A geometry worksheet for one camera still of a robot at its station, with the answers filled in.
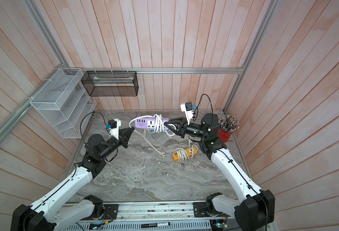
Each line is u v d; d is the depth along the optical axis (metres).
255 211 0.38
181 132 0.58
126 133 0.68
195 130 0.58
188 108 0.57
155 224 0.69
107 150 0.61
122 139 0.63
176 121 0.64
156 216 0.73
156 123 0.61
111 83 1.04
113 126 0.60
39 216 0.39
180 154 0.88
